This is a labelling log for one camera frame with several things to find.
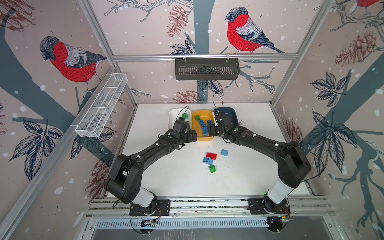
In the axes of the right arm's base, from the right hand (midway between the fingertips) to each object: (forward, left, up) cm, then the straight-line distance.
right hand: (212, 126), depth 90 cm
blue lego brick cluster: (-17, +3, -11) cm, 20 cm away
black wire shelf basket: (+41, +4, +14) cm, 43 cm away
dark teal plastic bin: (+22, -14, -9) cm, 27 cm away
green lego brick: (+17, +10, -11) cm, 23 cm away
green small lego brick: (+17, +19, -10) cm, 28 cm away
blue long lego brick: (+10, +7, -10) cm, 16 cm away
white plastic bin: (+16, +27, -6) cm, 32 cm away
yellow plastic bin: (+18, +5, -10) cm, 21 cm away
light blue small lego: (-10, -8, -14) cm, 19 cm away
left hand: (-6, +12, 0) cm, 13 cm away
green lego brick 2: (-21, 0, -12) cm, 24 cm away
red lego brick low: (-14, 0, -11) cm, 18 cm away
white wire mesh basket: (-14, +58, +19) cm, 63 cm away
